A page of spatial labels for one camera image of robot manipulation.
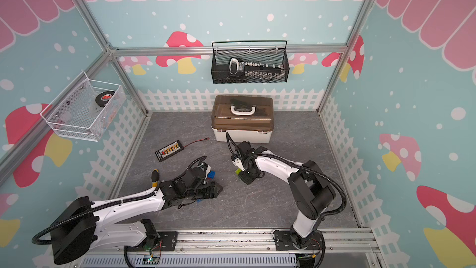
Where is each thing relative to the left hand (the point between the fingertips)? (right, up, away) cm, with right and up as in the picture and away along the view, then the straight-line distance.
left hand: (217, 192), depth 82 cm
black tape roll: (-48, +42, -3) cm, 64 cm away
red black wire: (-15, +22, +24) cm, 36 cm away
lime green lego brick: (+9, +8, +9) cm, 15 cm away
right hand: (+14, +5, +7) cm, 17 cm away
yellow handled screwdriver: (-32, +4, +10) cm, 34 cm away
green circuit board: (-24, -22, -10) cm, 35 cm away
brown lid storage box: (+14, +33, +7) cm, 37 cm away
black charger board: (-29, +17, +18) cm, 38 cm away
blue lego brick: (-6, +1, -10) cm, 12 cm away
